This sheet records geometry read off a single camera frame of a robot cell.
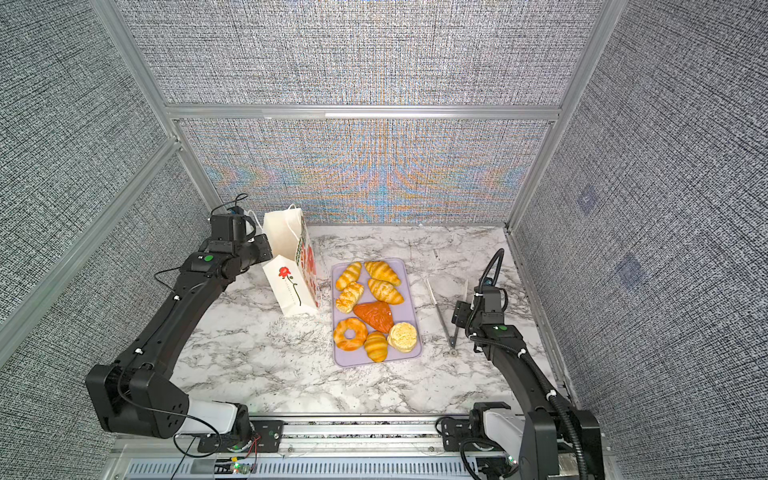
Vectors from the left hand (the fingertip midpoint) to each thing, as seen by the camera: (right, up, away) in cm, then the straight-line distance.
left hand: (265, 243), depth 82 cm
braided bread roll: (+21, -17, +13) cm, 30 cm away
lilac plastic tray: (+39, -21, +11) cm, 46 cm away
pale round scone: (+38, -26, +4) cm, 46 cm away
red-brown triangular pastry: (+30, -21, +8) cm, 38 cm away
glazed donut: (+23, -24, +9) cm, 34 cm away
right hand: (+58, -19, +6) cm, 61 cm away
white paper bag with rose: (+7, -8, +1) cm, 11 cm away
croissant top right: (+31, -8, +18) cm, 37 cm away
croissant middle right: (+33, -15, +14) cm, 39 cm away
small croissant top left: (+21, -10, +18) cm, 30 cm away
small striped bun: (+30, -29, +3) cm, 42 cm away
